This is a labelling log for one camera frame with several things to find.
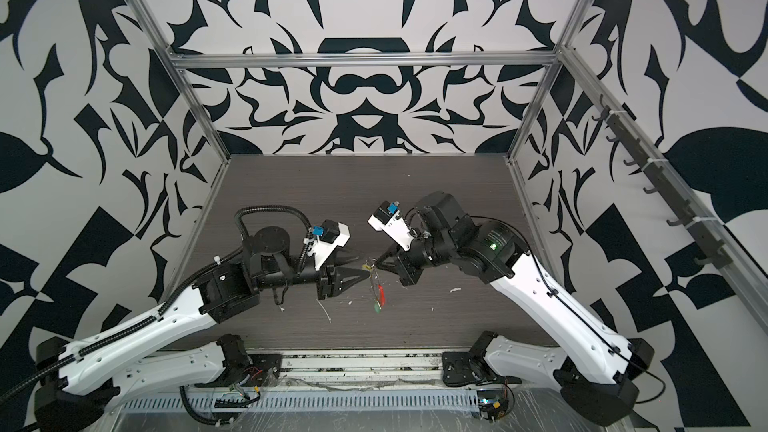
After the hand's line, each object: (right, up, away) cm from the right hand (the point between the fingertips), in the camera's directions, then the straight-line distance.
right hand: (379, 263), depth 60 cm
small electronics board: (+27, -36, +11) cm, 46 cm away
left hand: (-2, +1, 0) cm, 2 cm away
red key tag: (+1, -7, +3) cm, 8 cm away
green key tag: (-1, -14, +14) cm, 20 cm away
